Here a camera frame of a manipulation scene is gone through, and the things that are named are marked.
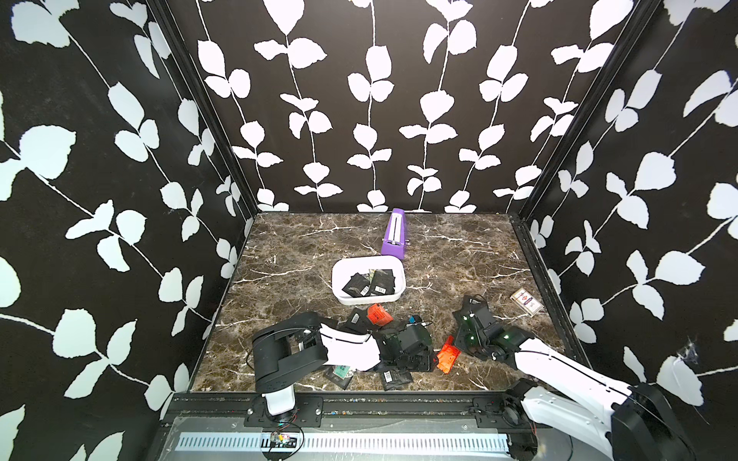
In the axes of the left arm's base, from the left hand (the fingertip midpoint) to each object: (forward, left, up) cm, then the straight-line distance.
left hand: (439, 361), depth 80 cm
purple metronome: (+42, +9, +4) cm, 43 cm away
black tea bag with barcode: (+26, +23, -1) cm, 35 cm away
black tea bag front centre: (-3, +13, -3) cm, 14 cm away
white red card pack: (+18, -33, -1) cm, 37 cm away
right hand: (+8, -5, -1) cm, 9 cm away
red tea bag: (+16, +16, -3) cm, 23 cm away
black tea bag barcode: (+28, +14, -2) cm, 31 cm away
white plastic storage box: (+34, +28, -1) cm, 44 cm away
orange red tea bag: (+2, -3, -3) cm, 5 cm away
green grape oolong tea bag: (-2, +28, -3) cm, 29 cm away
